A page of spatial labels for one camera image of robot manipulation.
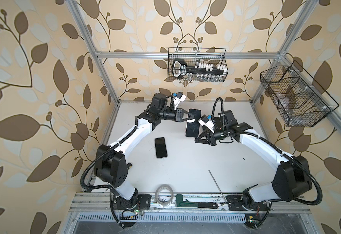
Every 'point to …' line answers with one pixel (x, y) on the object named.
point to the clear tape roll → (163, 186)
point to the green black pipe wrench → (180, 203)
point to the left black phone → (160, 147)
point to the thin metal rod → (217, 186)
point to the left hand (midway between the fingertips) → (194, 117)
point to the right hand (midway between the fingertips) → (196, 141)
